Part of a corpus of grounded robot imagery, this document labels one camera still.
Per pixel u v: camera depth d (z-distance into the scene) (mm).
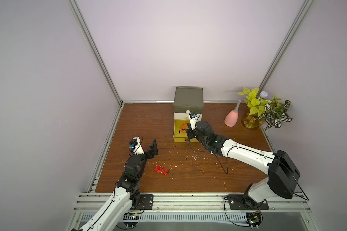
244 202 653
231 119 1009
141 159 609
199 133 606
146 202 736
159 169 839
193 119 692
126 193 563
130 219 720
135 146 678
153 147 726
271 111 832
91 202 759
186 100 922
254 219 697
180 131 856
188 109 922
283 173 421
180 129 836
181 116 977
